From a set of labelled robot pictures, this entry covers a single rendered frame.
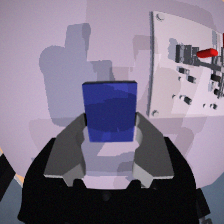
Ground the blue plate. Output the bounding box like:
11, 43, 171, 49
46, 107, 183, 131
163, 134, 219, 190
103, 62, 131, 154
82, 80, 137, 142

